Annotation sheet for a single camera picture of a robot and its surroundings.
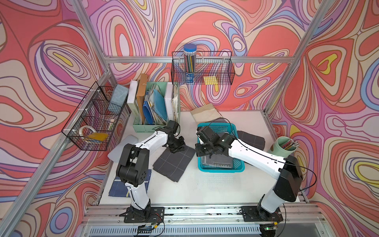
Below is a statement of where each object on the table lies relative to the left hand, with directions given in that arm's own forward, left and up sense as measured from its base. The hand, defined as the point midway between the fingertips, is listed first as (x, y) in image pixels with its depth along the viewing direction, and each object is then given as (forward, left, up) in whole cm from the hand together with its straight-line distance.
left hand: (187, 148), depth 91 cm
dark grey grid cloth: (-8, +10, -6) cm, 14 cm away
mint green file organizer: (+30, +11, +20) cm, 38 cm away
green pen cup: (-3, -56, +7) cm, 57 cm away
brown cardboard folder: (+21, +27, +25) cm, 43 cm away
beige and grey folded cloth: (+36, -14, -5) cm, 39 cm away
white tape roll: (-7, +48, +27) cm, 56 cm away
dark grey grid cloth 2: (+9, -47, -5) cm, 48 cm away
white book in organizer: (+20, +33, +24) cm, 45 cm away
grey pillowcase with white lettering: (-6, -19, -4) cm, 21 cm away
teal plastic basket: (-11, -30, -1) cm, 32 cm away
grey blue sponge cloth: (+16, +38, +27) cm, 50 cm away
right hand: (-8, -6, +8) cm, 13 cm away
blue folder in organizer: (+25, +18, +12) cm, 33 cm away
